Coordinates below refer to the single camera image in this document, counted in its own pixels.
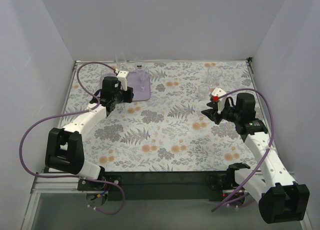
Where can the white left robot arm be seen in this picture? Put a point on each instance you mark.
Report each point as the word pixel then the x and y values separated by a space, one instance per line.
pixel 65 150

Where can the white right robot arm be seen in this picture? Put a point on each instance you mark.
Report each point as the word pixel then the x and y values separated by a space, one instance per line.
pixel 280 198

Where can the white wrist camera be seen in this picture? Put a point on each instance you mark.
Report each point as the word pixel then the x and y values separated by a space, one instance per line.
pixel 123 76
pixel 217 97

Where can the clear wine glass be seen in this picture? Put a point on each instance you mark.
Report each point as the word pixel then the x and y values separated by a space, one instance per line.
pixel 144 78

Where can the clear tall tumbler glass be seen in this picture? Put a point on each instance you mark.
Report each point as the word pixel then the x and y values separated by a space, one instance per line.
pixel 214 75

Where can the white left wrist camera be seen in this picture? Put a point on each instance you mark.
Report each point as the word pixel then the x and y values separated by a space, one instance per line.
pixel 123 76

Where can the clear plain drinking glass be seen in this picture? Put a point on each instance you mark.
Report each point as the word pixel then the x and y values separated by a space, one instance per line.
pixel 121 60

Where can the clear small tumbler glass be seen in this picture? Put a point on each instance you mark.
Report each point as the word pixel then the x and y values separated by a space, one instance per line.
pixel 203 91

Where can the lilac plastic tray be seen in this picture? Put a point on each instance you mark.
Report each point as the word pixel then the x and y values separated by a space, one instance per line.
pixel 139 93

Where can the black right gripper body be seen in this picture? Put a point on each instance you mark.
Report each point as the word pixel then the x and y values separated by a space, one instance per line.
pixel 216 113

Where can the clear champagne flute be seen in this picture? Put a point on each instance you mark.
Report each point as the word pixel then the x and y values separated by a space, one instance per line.
pixel 140 68

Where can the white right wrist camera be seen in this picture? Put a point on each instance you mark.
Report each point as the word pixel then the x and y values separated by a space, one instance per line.
pixel 217 97

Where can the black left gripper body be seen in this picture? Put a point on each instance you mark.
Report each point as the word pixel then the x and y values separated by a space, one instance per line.
pixel 127 95

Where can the aluminium frame rail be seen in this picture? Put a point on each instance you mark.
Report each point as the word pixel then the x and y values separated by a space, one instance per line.
pixel 53 184

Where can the floral patterned table mat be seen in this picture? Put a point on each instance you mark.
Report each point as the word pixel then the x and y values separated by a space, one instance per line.
pixel 168 132

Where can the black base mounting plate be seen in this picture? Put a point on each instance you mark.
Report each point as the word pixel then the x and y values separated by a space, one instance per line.
pixel 198 185

